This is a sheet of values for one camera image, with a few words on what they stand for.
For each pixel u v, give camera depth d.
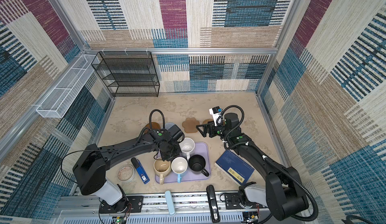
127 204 0.73
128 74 1.11
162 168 0.83
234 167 0.83
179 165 0.84
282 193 0.41
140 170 0.81
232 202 0.73
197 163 0.85
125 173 0.83
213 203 0.70
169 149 0.69
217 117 0.73
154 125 1.03
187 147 0.90
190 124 1.04
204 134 0.73
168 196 0.73
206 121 1.05
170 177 0.81
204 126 0.72
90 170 0.43
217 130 0.72
